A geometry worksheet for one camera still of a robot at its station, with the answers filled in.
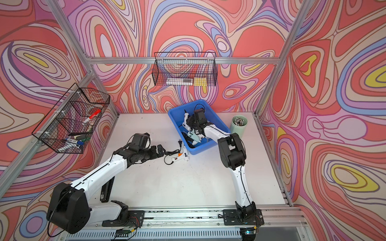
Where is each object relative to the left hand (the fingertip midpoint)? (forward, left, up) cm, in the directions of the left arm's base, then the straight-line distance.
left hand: (161, 152), depth 85 cm
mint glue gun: (+15, -19, -5) cm, 25 cm away
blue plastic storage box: (-1, -28, +19) cm, 34 cm away
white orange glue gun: (+4, -13, -10) cm, 17 cm away
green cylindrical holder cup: (+17, -47, +5) cm, 50 cm away
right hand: (+26, -15, -3) cm, 30 cm away
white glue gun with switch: (+26, -12, -4) cm, 29 cm away
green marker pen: (-1, +34, +15) cm, 37 cm away
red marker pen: (+11, +32, +21) cm, 40 cm away
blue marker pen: (-4, +37, +18) cm, 41 cm away
